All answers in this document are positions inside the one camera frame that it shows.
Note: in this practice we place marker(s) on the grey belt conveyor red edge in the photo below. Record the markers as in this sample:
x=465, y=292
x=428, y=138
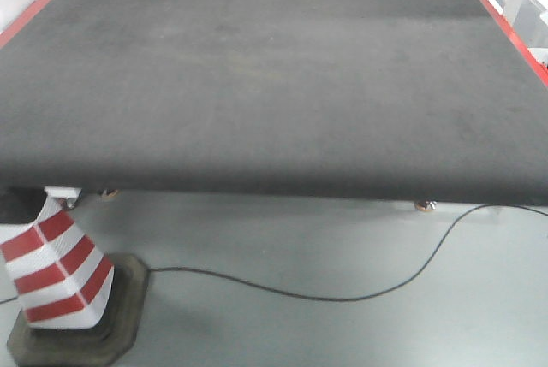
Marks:
x=257, y=84

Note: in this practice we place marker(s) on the red white traffic cone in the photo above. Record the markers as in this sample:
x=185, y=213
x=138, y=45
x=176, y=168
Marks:
x=55, y=273

